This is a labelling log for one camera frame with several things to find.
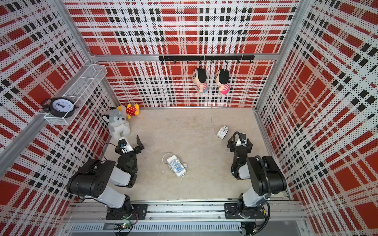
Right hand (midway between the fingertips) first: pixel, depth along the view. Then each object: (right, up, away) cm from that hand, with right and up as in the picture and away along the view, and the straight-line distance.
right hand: (241, 137), depth 91 cm
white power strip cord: (-41, -16, -6) cm, 44 cm away
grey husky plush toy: (-80, +7, +2) cm, 80 cm away
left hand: (-67, 0, -4) cm, 67 cm away
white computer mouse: (-11, +3, +4) cm, 12 cm away
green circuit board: (-64, -41, -22) cm, 79 cm away
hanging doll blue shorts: (-27, +37, 0) cm, 46 cm away
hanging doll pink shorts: (-12, +37, +3) cm, 39 cm away
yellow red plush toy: (-80, +19, +23) cm, 85 cm away
